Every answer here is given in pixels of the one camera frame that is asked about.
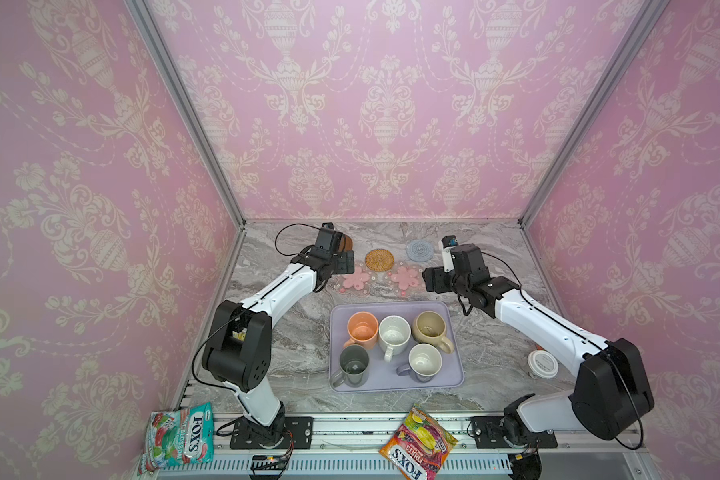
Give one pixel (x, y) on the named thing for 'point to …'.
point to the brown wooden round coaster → (348, 243)
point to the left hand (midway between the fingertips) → (338, 260)
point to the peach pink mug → (362, 328)
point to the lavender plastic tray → (382, 375)
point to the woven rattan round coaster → (379, 260)
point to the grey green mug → (354, 367)
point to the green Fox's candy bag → (178, 437)
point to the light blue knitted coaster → (419, 250)
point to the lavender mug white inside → (424, 362)
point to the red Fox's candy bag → (419, 445)
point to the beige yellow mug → (429, 327)
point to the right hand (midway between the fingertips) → (437, 270)
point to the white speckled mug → (394, 334)
